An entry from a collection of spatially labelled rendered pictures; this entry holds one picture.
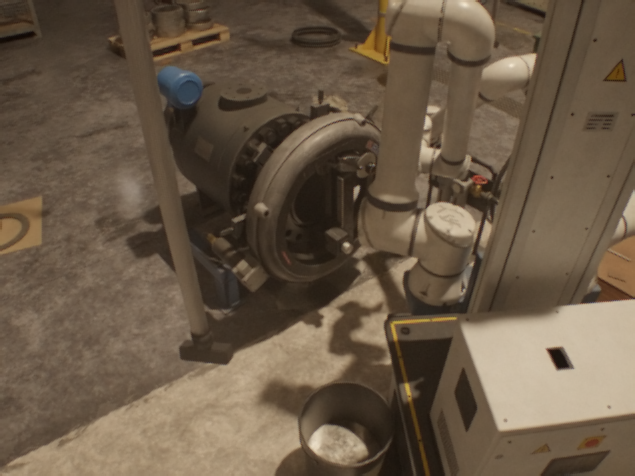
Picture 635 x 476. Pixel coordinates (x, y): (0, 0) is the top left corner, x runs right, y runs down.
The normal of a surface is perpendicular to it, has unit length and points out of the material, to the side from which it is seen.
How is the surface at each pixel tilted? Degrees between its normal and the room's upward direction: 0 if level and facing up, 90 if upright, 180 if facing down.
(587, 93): 90
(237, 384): 0
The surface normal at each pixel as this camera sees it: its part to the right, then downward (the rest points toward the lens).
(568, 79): 0.07, 0.64
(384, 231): -0.33, 0.46
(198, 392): 0.00, -0.77
